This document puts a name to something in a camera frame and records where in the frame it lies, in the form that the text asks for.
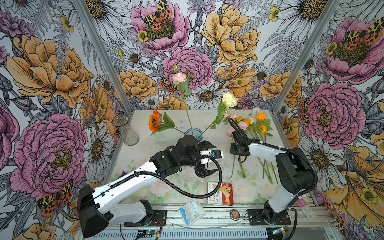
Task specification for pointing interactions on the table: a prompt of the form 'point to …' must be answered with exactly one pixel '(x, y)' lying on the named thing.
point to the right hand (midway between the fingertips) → (235, 153)
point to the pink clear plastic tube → (306, 208)
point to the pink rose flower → (242, 126)
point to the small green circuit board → (151, 231)
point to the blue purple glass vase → (195, 132)
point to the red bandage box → (224, 195)
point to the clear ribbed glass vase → (130, 138)
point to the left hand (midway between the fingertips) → (212, 159)
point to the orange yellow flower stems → (258, 125)
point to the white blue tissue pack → (191, 211)
